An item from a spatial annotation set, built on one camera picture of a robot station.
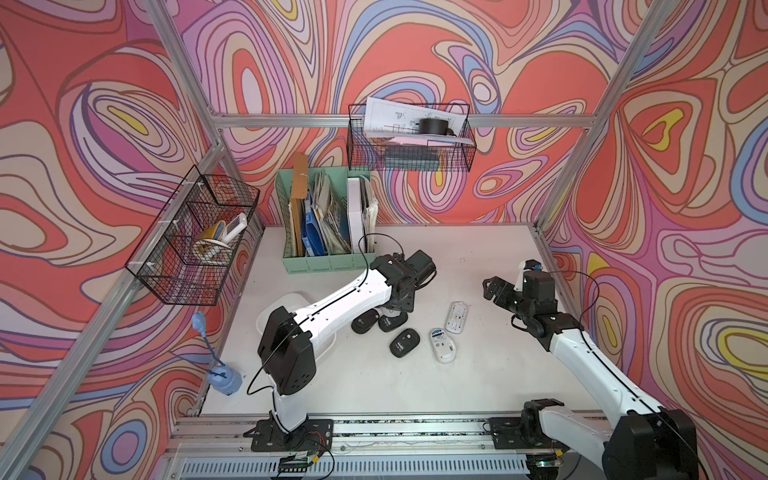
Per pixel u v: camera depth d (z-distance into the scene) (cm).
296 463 72
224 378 75
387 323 91
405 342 86
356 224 91
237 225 74
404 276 57
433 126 82
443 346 86
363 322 91
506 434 73
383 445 73
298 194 84
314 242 98
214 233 74
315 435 73
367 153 101
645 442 39
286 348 44
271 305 90
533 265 74
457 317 92
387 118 86
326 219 93
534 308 63
